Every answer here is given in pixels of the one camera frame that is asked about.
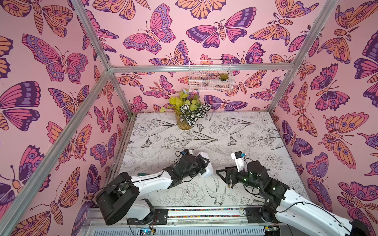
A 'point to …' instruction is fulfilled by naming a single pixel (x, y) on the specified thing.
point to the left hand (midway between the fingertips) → (208, 163)
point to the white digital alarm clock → (209, 170)
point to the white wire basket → (203, 75)
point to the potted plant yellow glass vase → (187, 108)
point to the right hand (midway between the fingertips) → (221, 169)
